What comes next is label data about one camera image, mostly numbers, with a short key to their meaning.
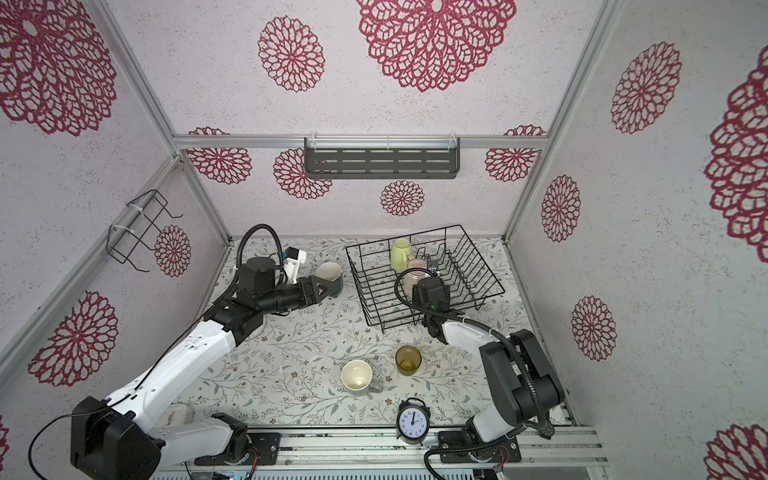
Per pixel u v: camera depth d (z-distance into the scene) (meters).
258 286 0.57
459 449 0.75
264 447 0.73
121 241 0.72
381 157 0.95
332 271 0.98
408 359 0.87
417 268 0.80
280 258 0.68
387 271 1.10
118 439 0.38
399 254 1.02
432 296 0.72
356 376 0.84
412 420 0.76
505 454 0.72
